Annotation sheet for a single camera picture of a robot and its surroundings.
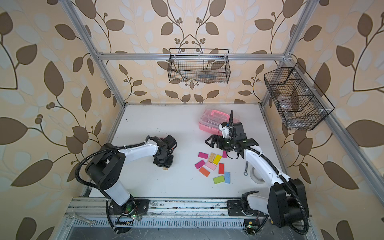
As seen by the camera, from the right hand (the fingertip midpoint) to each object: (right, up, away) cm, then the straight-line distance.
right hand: (211, 143), depth 83 cm
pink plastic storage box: (0, +13, +13) cm, 19 cm away
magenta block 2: (-7, -14, +6) cm, 17 cm away
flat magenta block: (-5, -9, +11) cm, 15 cm away
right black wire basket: (+44, +21, -9) cm, 49 cm away
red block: (+6, -16, +4) cm, 17 cm away
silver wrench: (-69, -33, -11) cm, 77 cm away
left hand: (-27, -14, +6) cm, 31 cm away
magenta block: (+9, -9, +11) cm, 17 cm away
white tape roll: (+24, -18, -2) cm, 30 cm away
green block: (+4, -21, +1) cm, 21 cm away
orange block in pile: (-4, -18, +4) cm, 18 cm away
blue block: (+9, -19, +1) cm, 21 cm away
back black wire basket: (-6, +49, +13) cm, 51 cm away
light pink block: (0, -14, +6) cm, 16 cm away
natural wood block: (-27, -15, +4) cm, 31 cm away
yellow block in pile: (+4, -11, +8) cm, 15 cm away
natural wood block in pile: (+1, -10, +8) cm, 13 cm away
